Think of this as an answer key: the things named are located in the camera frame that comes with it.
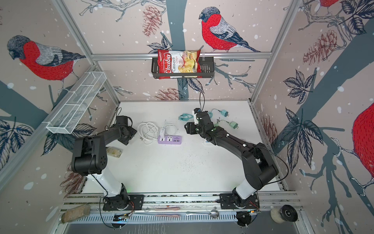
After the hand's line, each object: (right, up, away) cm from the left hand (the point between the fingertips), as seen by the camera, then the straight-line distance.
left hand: (134, 131), depth 99 cm
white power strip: (+49, -7, -5) cm, 50 cm away
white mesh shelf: (-23, +12, -26) cm, 37 cm away
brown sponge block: (-15, -35, -32) cm, 50 cm away
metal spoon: (+51, -36, -31) cm, 69 cm away
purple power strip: (+25, -6, -4) cm, 26 cm away
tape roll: (+80, -31, -38) cm, 94 cm away
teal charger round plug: (+66, +13, +11) cm, 68 cm away
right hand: (+38, +5, -11) cm, 40 cm away
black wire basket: (+50, +41, -4) cm, 65 cm away
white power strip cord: (+10, 0, +1) cm, 10 cm away
